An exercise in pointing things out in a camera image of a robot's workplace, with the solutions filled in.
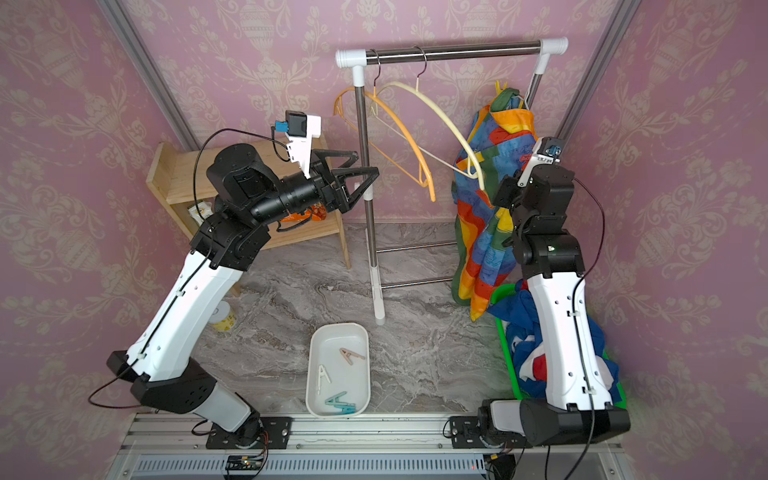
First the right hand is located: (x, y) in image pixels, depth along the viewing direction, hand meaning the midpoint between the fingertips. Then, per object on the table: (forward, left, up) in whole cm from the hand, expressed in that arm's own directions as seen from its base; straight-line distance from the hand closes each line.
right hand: (519, 168), depth 63 cm
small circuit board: (-43, +66, -51) cm, 94 cm away
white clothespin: (-24, +48, -48) cm, 72 cm away
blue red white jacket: (-18, -7, -38) cm, 43 cm away
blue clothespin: (-33, +41, -48) cm, 72 cm away
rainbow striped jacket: (-5, +5, -18) cm, 19 cm away
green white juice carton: (+7, +75, -13) cm, 76 cm away
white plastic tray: (-23, +44, -48) cm, 69 cm away
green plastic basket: (-20, -3, -41) cm, 46 cm away
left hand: (-8, +31, +8) cm, 34 cm away
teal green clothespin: (-31, +44, -47) cm, 72 cm away
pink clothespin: (-19, +42, -48) cm, 66 cm away
